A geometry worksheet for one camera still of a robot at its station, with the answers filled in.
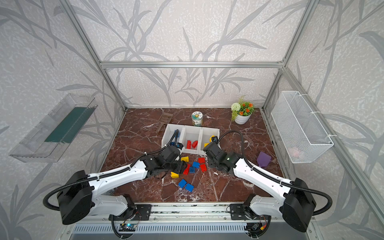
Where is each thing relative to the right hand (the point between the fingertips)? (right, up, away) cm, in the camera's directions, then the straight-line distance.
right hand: (213, 152), depth 82 cm
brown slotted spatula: (-35, +20, +33) cm, 52 cm away
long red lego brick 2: (-15, +2, +14) cm, 21 cm away
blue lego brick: (-10, -9, +7) cm, 15 cm away
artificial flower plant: (+22, +26, +19) cm, 39 cm away
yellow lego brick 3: (-22, -13, +2) cm, 26 cm away
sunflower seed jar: (-10, +20, +22) cm, 31 cm away
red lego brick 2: (-7, -7, +11) cm, 15 cm away
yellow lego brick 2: (-4, +3, +12) cm, 13 cm away
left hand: (-16, -5, 0) cm, 16 cm away
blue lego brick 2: (-12, -12, +6) cm, 18 cm away
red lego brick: (-11, +2, +14) cm, 18 cm away
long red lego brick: (-16, -12, +4) cm, 21 cm away
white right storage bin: (-4, +9, +18) cm, 20 cm away
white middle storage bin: (-14, +9, +21) cm, 27 cm away
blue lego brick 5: (-18, -17, 0) cm, 25 cm away
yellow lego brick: (0, +7, +16) cm, 17 cm away
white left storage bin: (-29, +11, +22) cm, 38 cm away
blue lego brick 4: (-19, +5, -8) cm, 21 cm away
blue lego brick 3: (-13, -19, -1) cm, 23 cm away
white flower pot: (+22, +18, +24) cm, 38 cm away
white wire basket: (+35, +12, -21) cm, 43 cm away
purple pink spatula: (+32, -6, +9) cm, 34 cm away
